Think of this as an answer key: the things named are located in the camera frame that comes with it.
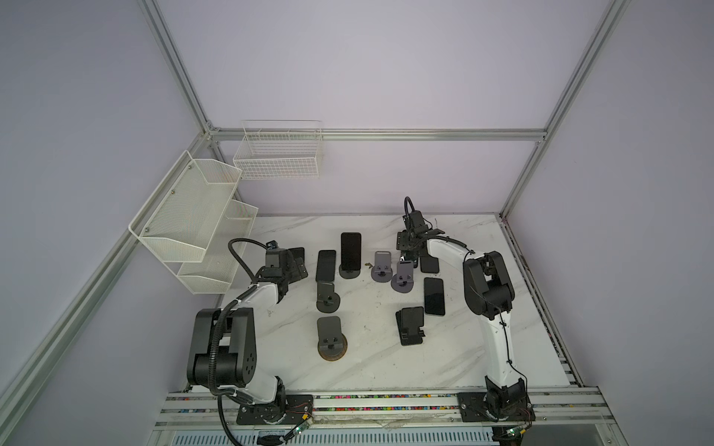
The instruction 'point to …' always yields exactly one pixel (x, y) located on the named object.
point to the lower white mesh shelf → (213, 275)
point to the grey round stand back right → (403, 281)
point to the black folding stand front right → (409, 321)
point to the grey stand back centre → (382, 271)
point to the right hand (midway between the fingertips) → (405, 239)
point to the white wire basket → (279, 150)
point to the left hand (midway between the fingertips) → (287, 270)
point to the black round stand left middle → (327, 300)
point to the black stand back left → (349, 273)
